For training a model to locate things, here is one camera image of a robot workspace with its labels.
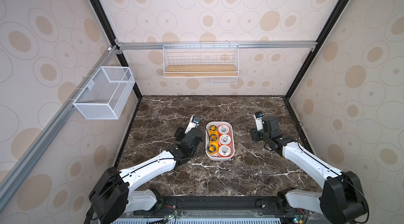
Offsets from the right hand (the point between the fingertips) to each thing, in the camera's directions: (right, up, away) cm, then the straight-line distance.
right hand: (254, 129), depth 87 cm
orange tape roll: (-16, -7, +5) cm, 18 cm away
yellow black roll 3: (-23, -12, +3) cm, 26 cm away
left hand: (-36, +3, -6) cm, 36 cm away
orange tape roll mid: (-16, -1, +10) cm, 19 cm away
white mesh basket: (-96, +21, +20) cm, 100 cm away
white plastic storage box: (-21, -16, 0) cm, 26 cm away
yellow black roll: (-22, -2, +10) cm, 25 cm away
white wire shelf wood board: (-19, +41, +13) cm, 47 cm away
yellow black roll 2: (-22, -6, +7) cm, 24 cm away
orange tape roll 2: (-16, -13, +2) cm, 21 cm away
